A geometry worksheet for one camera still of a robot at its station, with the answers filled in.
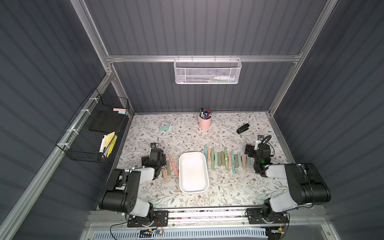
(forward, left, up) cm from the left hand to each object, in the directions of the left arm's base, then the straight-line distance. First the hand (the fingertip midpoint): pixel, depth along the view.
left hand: (152, 157), depth 94 cm
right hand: (+5, -67, +5) cm, 68 cm away
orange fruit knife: (+2, -37, -1) cm, 37 cm away
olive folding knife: (-2, -54, -2) cm, 54 cm away
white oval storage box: (-9, -26, -2) cm, 28 cm away
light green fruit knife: (+1, -47, -1) cm, 47 cm away
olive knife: (-6, -11, -3) cm, 12 cm away
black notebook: (+8, +20, +26) cm, 34 cm away
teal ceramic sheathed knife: (-2, -51, -2) cm, 51 cm away
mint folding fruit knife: (-2, -61, -1) cm, 61 cm away
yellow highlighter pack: (-12, +8, +32) cm, 35 cm away
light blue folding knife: (0, -40, -1) cm, 40 cm away
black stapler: (+23, -63, +1) cm, 67 cm away
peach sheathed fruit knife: (-10, -9, -2) cm, 14 cm away
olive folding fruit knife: (-1, -42, -1) cm, 43 cm away
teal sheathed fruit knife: (-2, -56, -1) cm, 56 cm away
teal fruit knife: (+4, -34, -2) cm, 34 cm away
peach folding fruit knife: (-3, -49, -2) cm, 49 cm away
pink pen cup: (+25, -35, +3) cm, 43 cm away
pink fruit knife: (-5, -14, -2) cm, 15 cm away
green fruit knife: (-1, -38, -1) cm, 38 cm away
